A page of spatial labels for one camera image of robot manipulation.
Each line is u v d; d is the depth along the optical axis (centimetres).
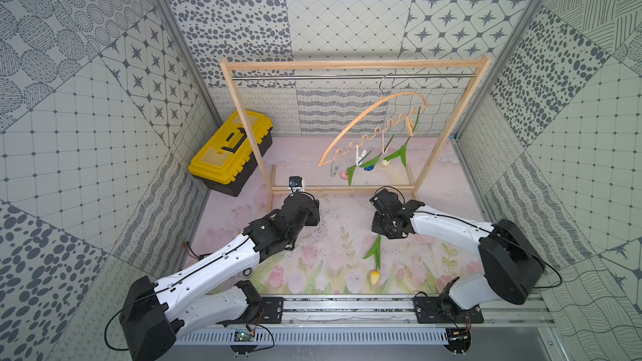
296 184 67
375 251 84
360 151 71
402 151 86
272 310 73
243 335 72
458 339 72
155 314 39
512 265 43
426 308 74
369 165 88
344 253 86
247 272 82
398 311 76
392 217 66
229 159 90
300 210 56
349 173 84
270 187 96
